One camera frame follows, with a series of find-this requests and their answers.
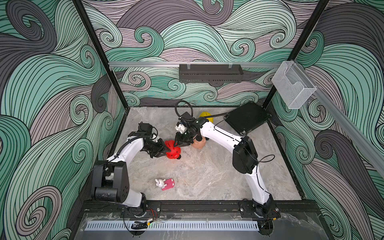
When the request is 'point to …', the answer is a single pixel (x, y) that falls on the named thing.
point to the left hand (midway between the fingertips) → (168, 150)
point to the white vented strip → (172, 225)
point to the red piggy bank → (174, 151)
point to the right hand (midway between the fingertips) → (173, 147)
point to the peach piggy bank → (199, 142)
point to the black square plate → (247, 117)
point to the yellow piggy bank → (205, 113)
